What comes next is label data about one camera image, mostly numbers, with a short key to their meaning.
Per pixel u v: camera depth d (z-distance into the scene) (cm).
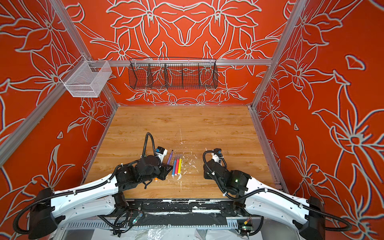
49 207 41
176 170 85
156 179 67
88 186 48
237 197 51
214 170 54
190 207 74
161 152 67
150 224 70
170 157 74
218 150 67
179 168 86
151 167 57
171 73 101
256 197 47
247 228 68
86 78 91
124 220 70
